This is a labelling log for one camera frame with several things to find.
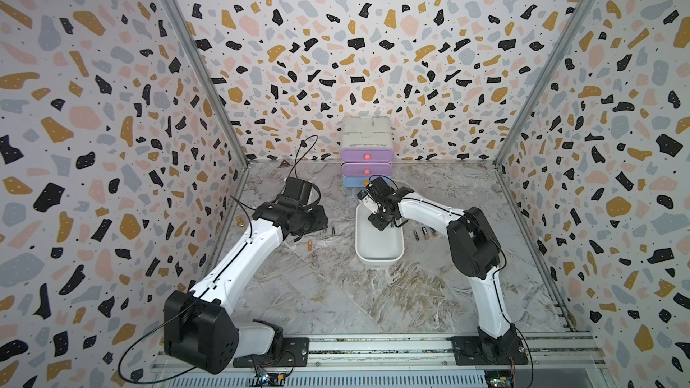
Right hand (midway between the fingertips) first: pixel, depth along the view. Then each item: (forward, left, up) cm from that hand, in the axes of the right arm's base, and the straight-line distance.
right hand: (378, 217), depth 100 cm
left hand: (-11, +17, +15) cm, 25 cm away
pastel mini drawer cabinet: (+17, +5, +18) cm, 26 cm away
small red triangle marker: (+29, +42, -1) cm, 51 cm away
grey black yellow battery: (-4, +17, -3) cm, 17 cm away
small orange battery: (-11, +25, -2) cm, 27 cm away
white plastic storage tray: (-11, +1, -2) cm, 11 cm away
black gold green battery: (-6, -14, -3) cm, 16 cm away
